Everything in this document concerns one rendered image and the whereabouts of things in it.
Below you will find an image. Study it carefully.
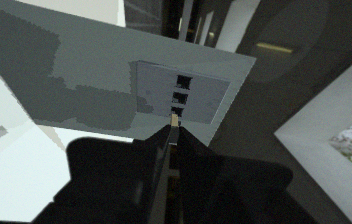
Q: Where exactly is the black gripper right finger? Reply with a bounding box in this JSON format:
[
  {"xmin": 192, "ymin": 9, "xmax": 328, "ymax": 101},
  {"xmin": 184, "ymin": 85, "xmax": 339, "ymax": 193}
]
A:
[{"xmin": 177, "ymin": 126, "xmax": 293, "ymax": 224}]

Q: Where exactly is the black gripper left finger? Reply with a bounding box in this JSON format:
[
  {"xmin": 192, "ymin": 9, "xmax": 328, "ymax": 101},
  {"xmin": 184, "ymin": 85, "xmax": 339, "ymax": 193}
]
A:
[{"xmin": 66, "ymin": 124, "xmax": 171, "ymax": 224}]

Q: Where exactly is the grey panel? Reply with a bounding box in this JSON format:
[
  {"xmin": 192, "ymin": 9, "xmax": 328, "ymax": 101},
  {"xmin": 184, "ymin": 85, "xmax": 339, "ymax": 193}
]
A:
[{"xmin": 0, "ymin": 0, "xmax": 256, "ymax": 147}]

